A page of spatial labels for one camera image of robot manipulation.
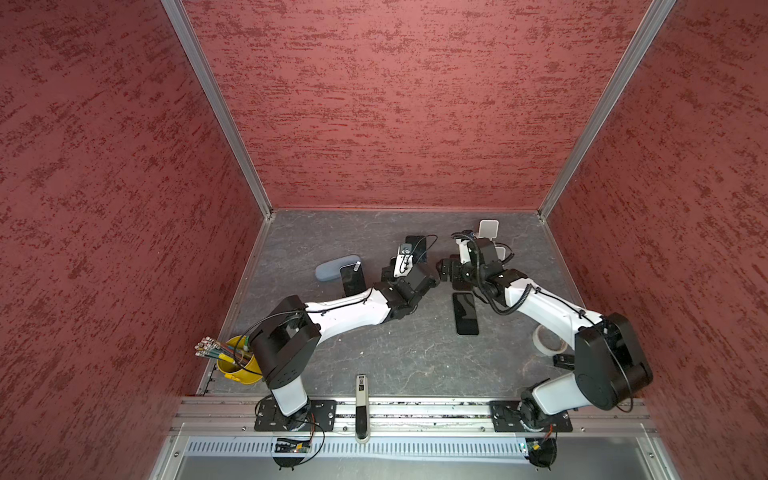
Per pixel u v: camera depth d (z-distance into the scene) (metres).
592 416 0.76
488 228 1.03
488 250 0.68
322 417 0.74
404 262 0.73
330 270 0.99
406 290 0.66
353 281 0.89
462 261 0.79
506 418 0.74
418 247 0.95
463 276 0.78
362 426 0.68
